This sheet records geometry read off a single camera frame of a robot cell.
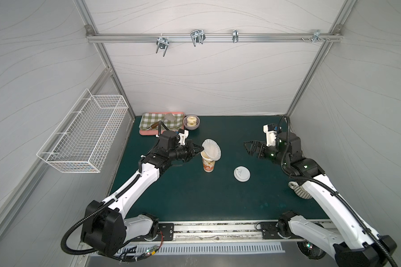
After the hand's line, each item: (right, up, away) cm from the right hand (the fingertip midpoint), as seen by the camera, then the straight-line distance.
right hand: (251, 143), depth 73 cm
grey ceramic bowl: (-32, +8, +38) cm, 50 cm away
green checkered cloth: (-62, +14, +46) cm, 78 cm away
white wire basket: (-72, +1, -4) cm, 72 cm away
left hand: (-21, -3, +1) cm, 21 cm away
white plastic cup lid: (0, -18, +18) cm, 26 cm away
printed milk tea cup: (-19, -12, +13) cm, 26 cm away
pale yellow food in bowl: (-30, +12, +38) cm, 50 cm away
